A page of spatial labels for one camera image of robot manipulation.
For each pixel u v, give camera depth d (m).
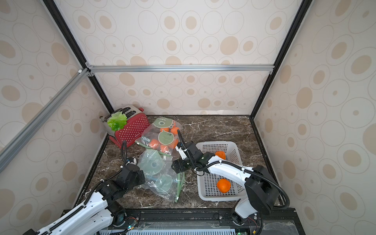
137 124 0.97
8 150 0.51
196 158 0.62
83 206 0.49
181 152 0.74
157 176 0.89
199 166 0.59
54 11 0.68
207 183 0.85
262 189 0.43
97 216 0.59
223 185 0.78
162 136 0.97
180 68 0.92
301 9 0.69
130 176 0.61
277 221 0.73
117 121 0.90
